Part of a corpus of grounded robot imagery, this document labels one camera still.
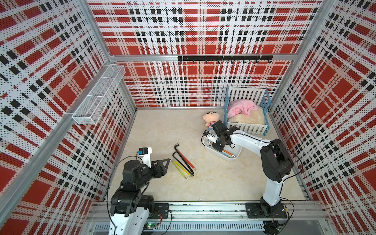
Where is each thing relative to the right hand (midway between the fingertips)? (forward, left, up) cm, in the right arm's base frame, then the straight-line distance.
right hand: (219, 143), depth 94 cm
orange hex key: (-5, -3, -1) cm, 6 cm away
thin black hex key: (-5, +30, -6) cm, 31 cm away
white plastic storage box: (-6, -5, -2) cm, 8 cm away
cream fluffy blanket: (+20, -29, +2) cm, 35 cm away
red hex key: (-12, +19, -5) cm, 23 cm away
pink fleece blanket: (+24, -13, +9) cm, 29 cm away
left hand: (-18, +30, +14) cm, 37 cm away
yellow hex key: (-15, +23, -5) cm, 28 cm away
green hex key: (-15, +26, -5) cm, 31 cm away
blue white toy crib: (+36, -34, +7) cm, 50 cm away
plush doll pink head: (+21, +4, +2) cm, 22 cm away
